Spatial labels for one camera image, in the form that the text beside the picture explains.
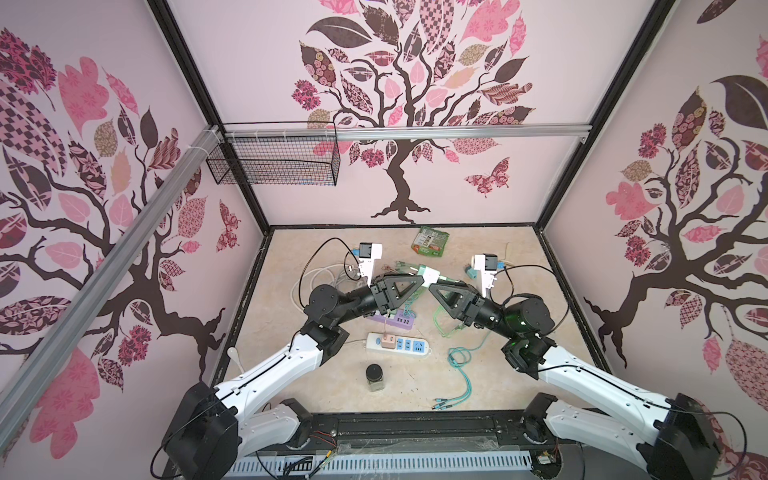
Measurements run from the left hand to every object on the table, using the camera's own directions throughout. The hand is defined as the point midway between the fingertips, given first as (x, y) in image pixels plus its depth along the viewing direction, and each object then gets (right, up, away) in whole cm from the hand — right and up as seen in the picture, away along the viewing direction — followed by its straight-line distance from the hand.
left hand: (425, 287), depth 59 cm
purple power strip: (-5, -14, +33) cm, 36 cm away
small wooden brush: (+39, +8, +54) cm, 67 cm away
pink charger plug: (-8, -18, +24) cm, 31 cm away
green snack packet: (+8, +11, +55) cm, 57 cm away
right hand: (+2, 0, -1) cm, 2 cm away
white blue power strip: (-3, -20, +27) cm, 34 cm away
